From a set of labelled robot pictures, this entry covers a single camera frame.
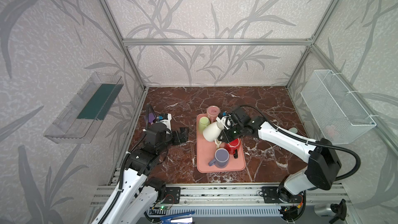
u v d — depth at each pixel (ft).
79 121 2.12
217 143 2.61
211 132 2.56
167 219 2.20
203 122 2.92
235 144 2.70
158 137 1.69
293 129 3.14
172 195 2.37
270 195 2.42
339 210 1.91
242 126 2.04
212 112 3.02
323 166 1.39
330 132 2.41
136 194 1.54
